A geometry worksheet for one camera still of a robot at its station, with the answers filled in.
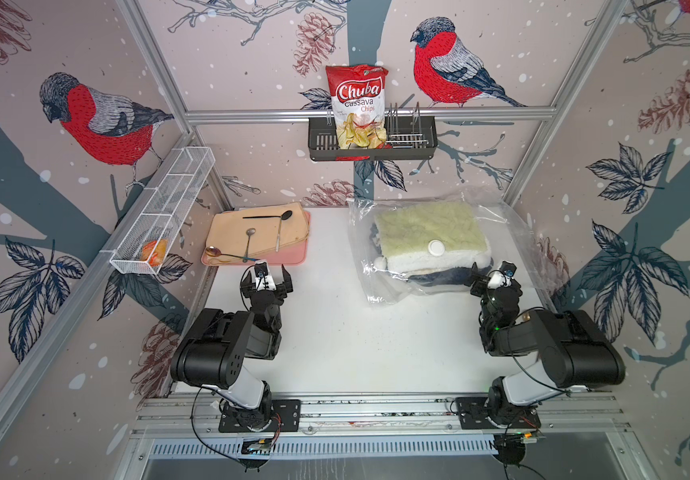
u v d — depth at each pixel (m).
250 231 1.14
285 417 0.73
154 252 0.66
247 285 0.81
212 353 0.46
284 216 1.18
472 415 0.73
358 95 0.82
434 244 0.91
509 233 1.14
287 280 0.85
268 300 0.71
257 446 0.71
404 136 0.95
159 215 0.77
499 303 0.69
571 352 0.45
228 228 1.17
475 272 0.83
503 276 0.76
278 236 1.13
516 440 0.70
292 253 1.08
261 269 0.74
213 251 1.07
